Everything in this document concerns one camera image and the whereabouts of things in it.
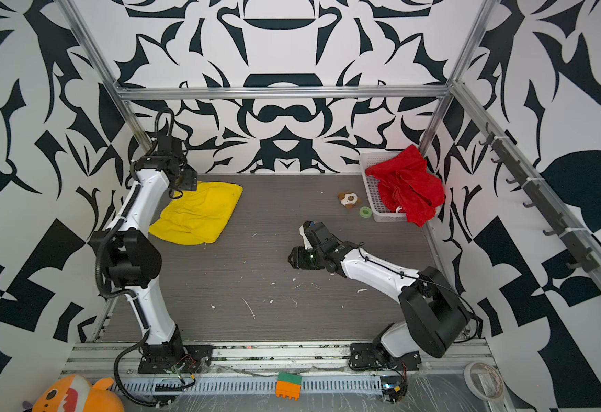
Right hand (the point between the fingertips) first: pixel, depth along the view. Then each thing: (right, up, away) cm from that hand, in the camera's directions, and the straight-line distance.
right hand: (293, 258), depth 84 cm
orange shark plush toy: (-52, -28, -21) cm, 63 cm away
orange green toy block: (-1, -30, -15) cm, 34 cm away
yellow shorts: (-38, +12, +18) cm, 43 cm away
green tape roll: (+29, +14, +23) cm, 40 cm away
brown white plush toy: (+22, +19, +24) cm, 38 cm away
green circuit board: (+28, -33, -13) cm, 45 cm away
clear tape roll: (+53, -31, -13) cm, 62 cm away
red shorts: (+44, +25, +19) cm, 54 cm away
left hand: (-40, +27, +4) cm, 49 cm away
